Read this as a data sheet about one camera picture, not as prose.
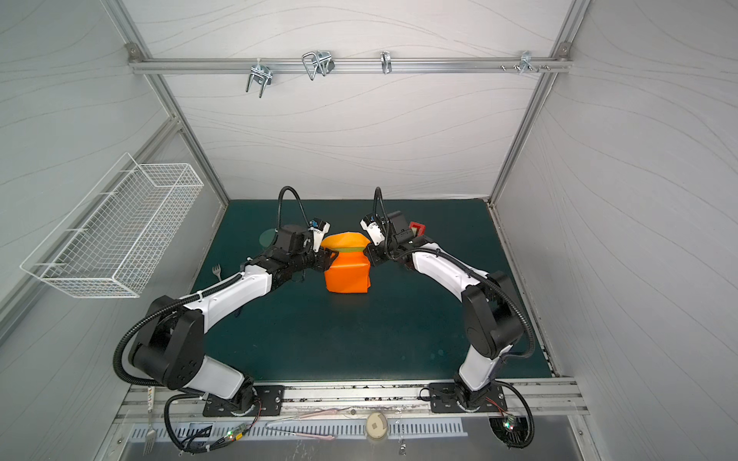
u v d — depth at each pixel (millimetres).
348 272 879
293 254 693
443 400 733
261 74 790
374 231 800
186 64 777
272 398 734
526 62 764
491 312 468
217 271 984
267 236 956
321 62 765
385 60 781
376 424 615
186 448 672
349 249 883
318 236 781
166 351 430
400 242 688
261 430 701
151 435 689
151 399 732
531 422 702
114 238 686
